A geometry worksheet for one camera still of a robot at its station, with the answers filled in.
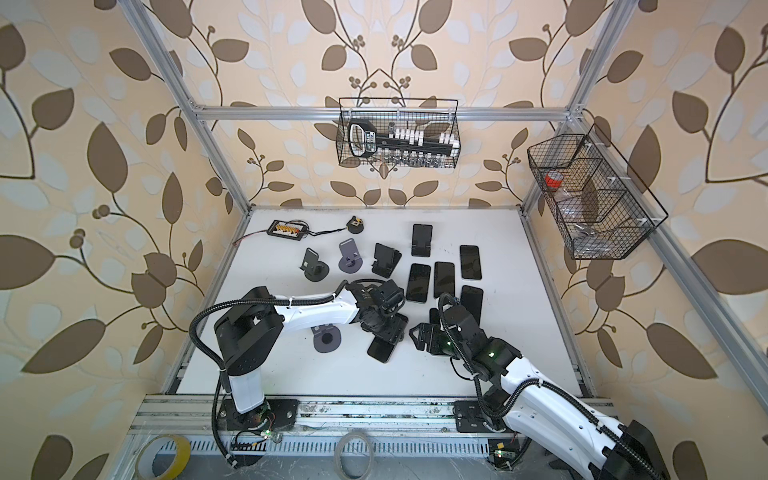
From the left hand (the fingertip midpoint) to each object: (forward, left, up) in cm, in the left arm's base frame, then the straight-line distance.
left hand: (399, 333), depth 85 cm
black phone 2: (+29, -25, -5) cm, 39 cm away
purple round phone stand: (+24, +17, 0) cm, 30 cm away
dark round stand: (-1, +21, -2) cm, 21 cm away
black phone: (+17, -6, -3) cm, 18 cm away
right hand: (-3, -6, +5) cm, 8 cm away
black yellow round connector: (+41, +18, 0) cm, 45 cm away
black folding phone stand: (+24, +5, +2) cm, 25 cm away
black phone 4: (+7, -11, -2) cm, 13 cm away
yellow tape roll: (-30, +56, +1) cm, 64 cm away
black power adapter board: (+40, +41, -1) cm, 57 cm away
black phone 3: (+13, -23, -2) cm, 26 cm away
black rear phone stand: (+33, -7, +2) cm, 34 cm away
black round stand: (+20, +29, +1) cm, 35 cm away
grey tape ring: (-29, +14, -4) cm, 32 cm away
